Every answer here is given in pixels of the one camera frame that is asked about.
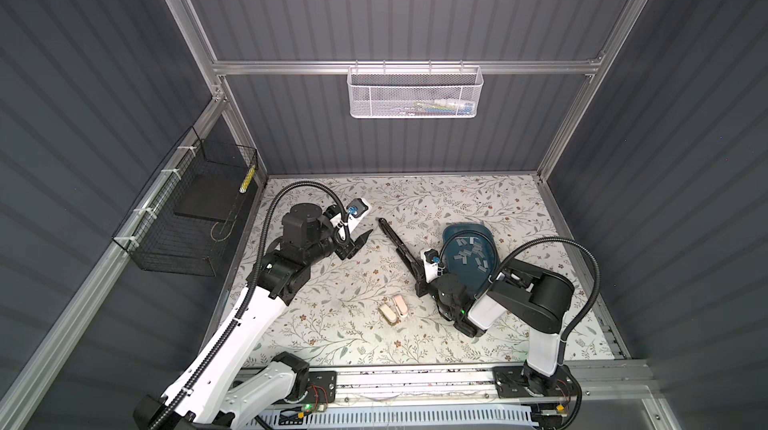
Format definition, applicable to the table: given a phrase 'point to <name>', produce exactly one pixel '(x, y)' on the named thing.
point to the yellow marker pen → (243, 186)
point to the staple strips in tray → (464, 253)
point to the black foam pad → (213, 197)
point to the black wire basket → (181, 222)
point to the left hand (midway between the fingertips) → (357, 217)
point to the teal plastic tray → (476, 279)
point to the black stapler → (412, 262)
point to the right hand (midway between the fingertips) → (417, 264)
